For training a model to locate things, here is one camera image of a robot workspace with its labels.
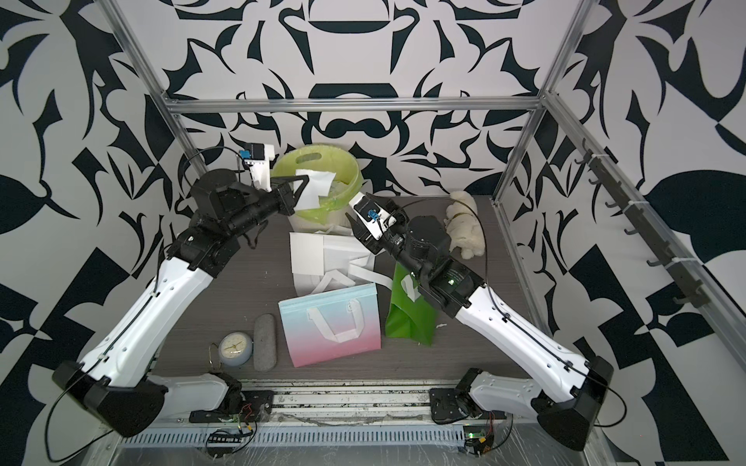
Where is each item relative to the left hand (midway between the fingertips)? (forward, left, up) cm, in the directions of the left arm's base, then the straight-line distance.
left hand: (303, 172), depth 64 cm
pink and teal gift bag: (-23, -4, -29) cm, 37 cm away
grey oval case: (-24, +15, -42) cm, 51 cm away
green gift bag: (-23, -23, -25) cm, 41 cm away
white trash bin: (+8, +6, -26) cm, 28 cm away
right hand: (-7, -13, -1) cm, 14 cm away
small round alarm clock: (-24, +23, -41) cm, 52 cm away
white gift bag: (-7, -2, -26) cm, 26 cm away
